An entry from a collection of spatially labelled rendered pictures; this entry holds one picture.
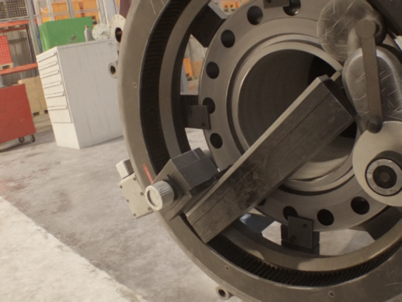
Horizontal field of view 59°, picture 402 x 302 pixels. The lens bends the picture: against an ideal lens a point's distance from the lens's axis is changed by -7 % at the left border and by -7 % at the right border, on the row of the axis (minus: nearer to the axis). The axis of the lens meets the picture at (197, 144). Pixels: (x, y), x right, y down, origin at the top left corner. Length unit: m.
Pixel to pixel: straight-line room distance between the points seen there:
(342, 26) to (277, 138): 0.18
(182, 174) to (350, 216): 0.31
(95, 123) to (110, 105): 0.28
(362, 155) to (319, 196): 0.23
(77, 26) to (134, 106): 7.28
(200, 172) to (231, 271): 0.21
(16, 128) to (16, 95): 0.47
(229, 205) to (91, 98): 3.86
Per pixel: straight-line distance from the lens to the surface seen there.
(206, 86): 0.81
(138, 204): 0.94
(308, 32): 0.67
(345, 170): 0.69
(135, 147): 0.82
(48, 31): 7.80
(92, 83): 4.45
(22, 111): 5.92
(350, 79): 0.51
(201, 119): 0.83
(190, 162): 0.66
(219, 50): 0.77
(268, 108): 0.86
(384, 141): 0.51
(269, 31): 0.70
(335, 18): 0.56
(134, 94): 0.77
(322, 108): 0.51
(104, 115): 4.50
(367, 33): 0.48
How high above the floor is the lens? 0.73
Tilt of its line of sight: 13 degrees down
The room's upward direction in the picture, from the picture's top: 10 degrees counter-clockwise
